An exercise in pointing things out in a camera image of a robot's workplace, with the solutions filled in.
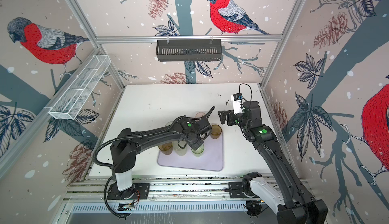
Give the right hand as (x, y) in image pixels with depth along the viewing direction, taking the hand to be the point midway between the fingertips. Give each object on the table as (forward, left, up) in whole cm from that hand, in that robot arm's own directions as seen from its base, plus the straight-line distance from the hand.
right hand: (225, 111), depth 75 cm
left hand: (-11, +15, -16) cm, 24 cm away
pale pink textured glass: (+10, +14, -18) cm, 25 cm away
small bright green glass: (-14, +14, -20) cm, 28 cm away
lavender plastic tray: (-16, +6, -24) cm, 30 cm away
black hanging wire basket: (+50, +24, +5) cm, 56 cm away
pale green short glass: (+2, +33, -16) cm, 37 cm away
